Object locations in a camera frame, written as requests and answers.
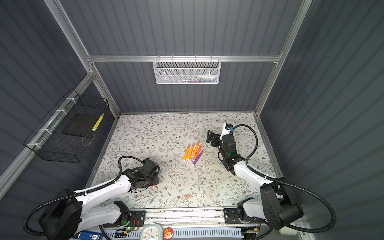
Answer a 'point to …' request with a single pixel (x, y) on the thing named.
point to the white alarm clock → (151, 231)
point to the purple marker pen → (197, 158)
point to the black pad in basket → (81, 125)
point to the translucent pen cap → (187, 195)
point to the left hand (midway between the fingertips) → (157, 179)
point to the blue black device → (88, 235)
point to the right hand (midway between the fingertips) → (216, 133)
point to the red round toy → (168, 233)
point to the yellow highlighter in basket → (98, 122)
